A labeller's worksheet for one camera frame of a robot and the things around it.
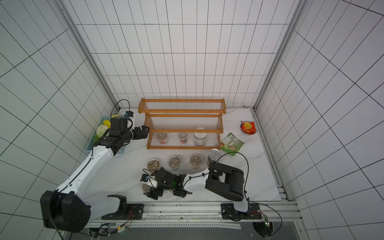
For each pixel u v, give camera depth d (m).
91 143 0.92
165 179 0.61
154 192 0.68
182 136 0.93
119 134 0.61
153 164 0.83
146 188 0.76
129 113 0.71
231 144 0.98
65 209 0.38
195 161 0.85
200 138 0.90
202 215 0.73
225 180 0.50
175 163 0.84
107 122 1.03
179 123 1.01
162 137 0.95
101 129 0.95
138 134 0.73
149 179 0.65
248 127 1.00
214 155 0.81
